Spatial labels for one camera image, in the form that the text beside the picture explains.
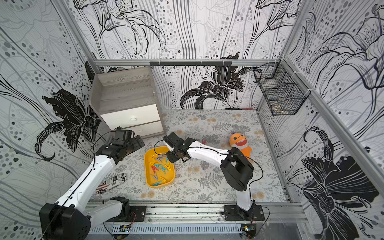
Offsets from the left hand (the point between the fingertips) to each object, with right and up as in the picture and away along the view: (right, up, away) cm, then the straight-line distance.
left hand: (137, 146), depth 82 cm
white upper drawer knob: (-3, +15, +1) cm, 16 cm away
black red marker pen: (+74, +25, +40) cm, 88 cm away
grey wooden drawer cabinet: (-8, +28, +3) cm, 29 cm away
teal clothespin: (+12, -13, +6) cm, 19 cm away
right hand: (+19, -5, +5) cm, 20 cm away
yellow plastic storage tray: (+11, -15, +6) cm, 19 cm away
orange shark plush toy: (+59, +2, +9) cm, 60 cm away
